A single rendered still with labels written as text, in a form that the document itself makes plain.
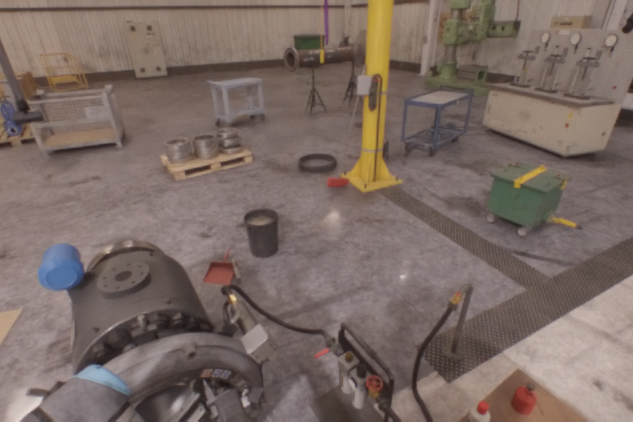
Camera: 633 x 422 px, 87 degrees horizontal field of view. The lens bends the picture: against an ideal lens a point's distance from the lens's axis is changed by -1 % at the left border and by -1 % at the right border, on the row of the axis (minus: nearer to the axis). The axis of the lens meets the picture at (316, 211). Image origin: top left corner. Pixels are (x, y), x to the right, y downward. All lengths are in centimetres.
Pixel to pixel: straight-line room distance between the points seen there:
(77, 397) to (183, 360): 43
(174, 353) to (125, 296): 50
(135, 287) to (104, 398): 81
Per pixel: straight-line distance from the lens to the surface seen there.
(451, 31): 1249
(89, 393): 95
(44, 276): 185
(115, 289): 170
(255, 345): 143
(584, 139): 649
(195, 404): 154
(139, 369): 129
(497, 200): 388
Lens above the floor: 190
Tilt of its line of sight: 29 degrees down
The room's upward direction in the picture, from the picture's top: 1 degrees counter-clockwise
